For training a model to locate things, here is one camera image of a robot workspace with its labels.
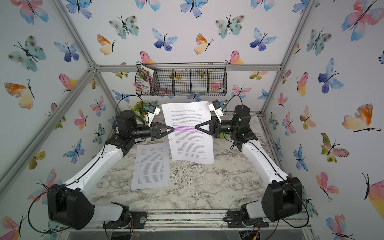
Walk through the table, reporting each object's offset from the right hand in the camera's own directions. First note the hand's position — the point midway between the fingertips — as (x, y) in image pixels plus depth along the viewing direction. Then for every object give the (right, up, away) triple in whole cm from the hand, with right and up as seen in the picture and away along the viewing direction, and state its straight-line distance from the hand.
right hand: (198, 128), depth 64 cm
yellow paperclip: (-13, -5, +6) cm, 15 cm away
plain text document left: (-29, -24, +30) cm, 48 cm away
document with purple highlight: (-5, -7, +5) cm, 10 cm away
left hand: (-11, -1, +4) cm, 12 cm away
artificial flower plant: (-40, +14, +39) cm, 58 cm away
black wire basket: (-8, +32, +35) cm, 48 cm away
